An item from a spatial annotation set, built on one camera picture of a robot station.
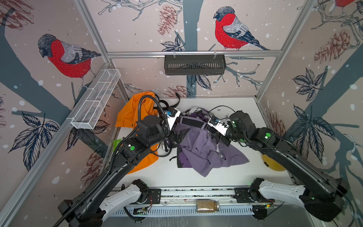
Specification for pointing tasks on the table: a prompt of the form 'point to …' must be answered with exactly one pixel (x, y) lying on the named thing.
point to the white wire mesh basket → (86, 117)
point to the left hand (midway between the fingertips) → (184, 121)
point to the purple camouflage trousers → (195, 112)
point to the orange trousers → (133, 108)
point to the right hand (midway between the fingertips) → (215, 128)
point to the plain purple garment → (203, 149)
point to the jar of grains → (207, 205)
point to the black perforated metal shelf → (194, 65)
